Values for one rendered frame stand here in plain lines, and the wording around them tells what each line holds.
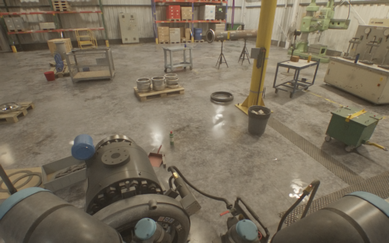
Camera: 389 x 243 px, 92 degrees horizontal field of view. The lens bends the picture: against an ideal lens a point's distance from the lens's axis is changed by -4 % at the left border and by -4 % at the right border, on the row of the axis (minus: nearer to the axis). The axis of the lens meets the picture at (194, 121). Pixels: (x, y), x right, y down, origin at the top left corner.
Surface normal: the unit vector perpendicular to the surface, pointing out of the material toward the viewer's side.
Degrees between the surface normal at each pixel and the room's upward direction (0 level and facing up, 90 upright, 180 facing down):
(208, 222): 0
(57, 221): 15
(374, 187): 0
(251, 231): 19
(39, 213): 5
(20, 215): 25
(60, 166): 90
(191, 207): 90
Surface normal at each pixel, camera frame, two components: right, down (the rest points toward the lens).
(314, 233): -0.59, -0.65
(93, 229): 0.70, -0.68
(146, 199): 0.27, -0.89
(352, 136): -0.87, 0.23
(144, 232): -0.14, -0.68
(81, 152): 0.44, 0.44
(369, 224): 0.17, -0.61
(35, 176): 0.00, -0.88
